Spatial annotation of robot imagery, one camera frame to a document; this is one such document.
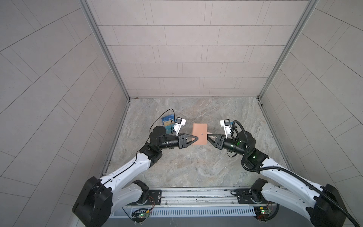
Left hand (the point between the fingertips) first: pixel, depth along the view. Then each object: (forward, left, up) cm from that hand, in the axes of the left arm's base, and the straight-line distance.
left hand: (198, 142), depth 66 cm
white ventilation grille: (-26, +2, -24) cm, 35 cm away
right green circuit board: (-26, -31, -23) cm, 46 cm away
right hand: (+2, -4, -2) cm, 5 cm away
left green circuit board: (-27, +27, -21) cm, 43 cm away
